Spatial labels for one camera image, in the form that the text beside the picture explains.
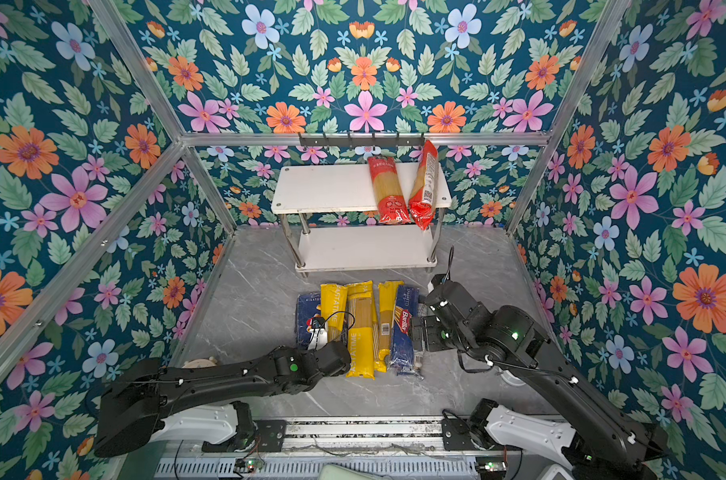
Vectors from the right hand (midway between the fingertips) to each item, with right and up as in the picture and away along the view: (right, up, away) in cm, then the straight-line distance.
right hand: (424, 328), depth 65 cm
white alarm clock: (+26, -17, +15) cm, 34 cm away
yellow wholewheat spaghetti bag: (-24, +1, +21) cm, 32 cm away
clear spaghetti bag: (+1, -13, +19) cm, 23 cm away
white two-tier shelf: (-33, +35, +19) cm, 52 cm away
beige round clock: (-62, -14, +19) cm, 66 cm away
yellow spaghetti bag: (-8, +3, +33) cm, 34 cm away
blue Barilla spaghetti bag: (-4, -11, +17) cm, 20 cm away
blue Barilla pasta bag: (-32, 0, +26) cm, 41 cm away
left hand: (-21, -12, +15) cm, 28 cm away
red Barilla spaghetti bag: (-7, +32, +12) cm, 35 cm away
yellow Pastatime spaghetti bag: (-15, -13, +15) cm, 25 cm away
